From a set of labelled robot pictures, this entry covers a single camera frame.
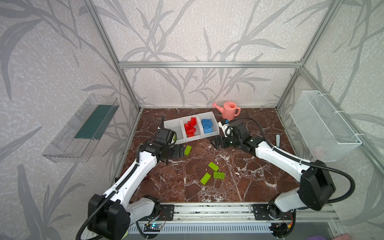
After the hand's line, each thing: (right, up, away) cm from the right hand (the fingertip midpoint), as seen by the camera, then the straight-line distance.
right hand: (216, 135), depth 84 cm
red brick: (-15, +7, +23) cm, 28 cm away
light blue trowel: (+43, -5, +15) cm, 46 cm away
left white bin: (-25, +5, +18) cm, 31 cm away
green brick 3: (+2, -23, +1) cm, 23 cm away
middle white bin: (-10, -1, +19) cm, 22 cm away
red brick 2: (-19, +5, +21) cm, 29 cm away
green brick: (-17, -11, +11) cm, 23 cm away
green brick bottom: (-6, -25, 0) cm, 25 cm away
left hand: (-20, -6, -3) cm, 22 cm away
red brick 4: (-16, -2, +18) cm, 25 cm away
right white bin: (-4, +12, +25) cm, 28 cm away
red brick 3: (-16, +2, +18) cm, 25 cm away
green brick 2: (-1, -19, +5) cm, 20 cm away
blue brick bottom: (-4, +1, +18) cm, 19 cm away
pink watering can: (+12, +16, +23) cm, 30 cm away
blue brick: (-5, +8, +25) cm, 26 cm away
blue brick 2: (-4, +5, +21) cm, 22 cm away
